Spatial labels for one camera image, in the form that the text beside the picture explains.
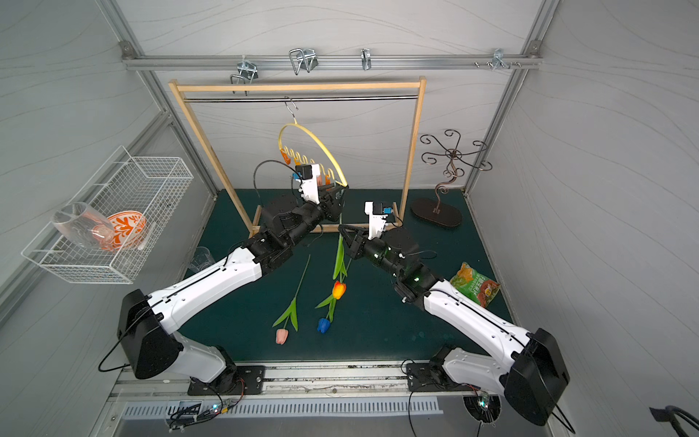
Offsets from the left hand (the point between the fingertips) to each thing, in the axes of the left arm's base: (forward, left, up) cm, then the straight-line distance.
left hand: (345, 185), depth 67 cm
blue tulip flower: (-22, +7, -37) cm, 44 cm away
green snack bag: (-9, -42, -36) cm, 56 cm away
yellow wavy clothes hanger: (+40, +21, -14) cm, 47 cm away
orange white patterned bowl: (-10, +55, -6) cm, 56 cm away
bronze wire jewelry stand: (+26, -34, -39) cm, 58 cm away
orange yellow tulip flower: (-19, +1, -19) cm, 27 cm away
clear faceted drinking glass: (-1, +53, -37) cm, 64 cm away
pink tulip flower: (-25, +19, -38) cm, 49 cm away
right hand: (-7, +2, -8) cm, 11 cm away
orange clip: (+28, +23, -13) cm, 38 cm away
